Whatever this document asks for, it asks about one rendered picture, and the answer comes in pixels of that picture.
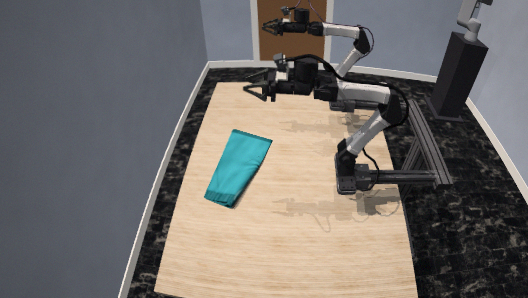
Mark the teal cloth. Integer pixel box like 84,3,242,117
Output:
204,129,273,208

